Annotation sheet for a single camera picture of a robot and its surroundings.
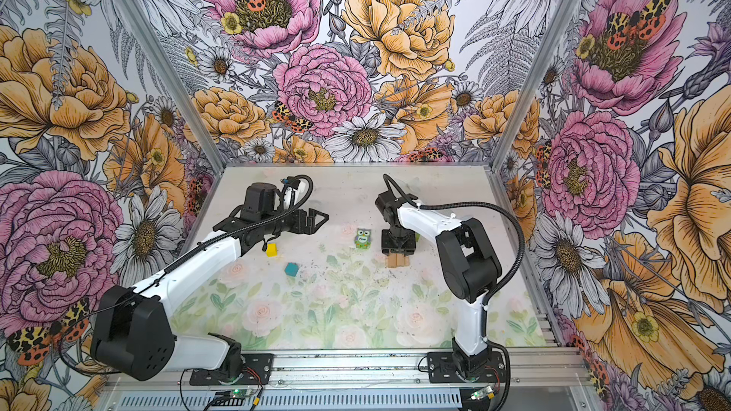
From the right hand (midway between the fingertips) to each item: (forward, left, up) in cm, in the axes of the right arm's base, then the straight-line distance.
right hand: (397, 259), depth 91 cm
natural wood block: (0, +1, -1) cm, 2 cm away
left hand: (+5, +24, +14) cm, 28 cm away
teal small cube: (0, +34, -4) cm, 34 cm away
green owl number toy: (+10, +11, -2) cm, 15 cm away
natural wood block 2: (+1, -2, -1) cm, 2 cm away
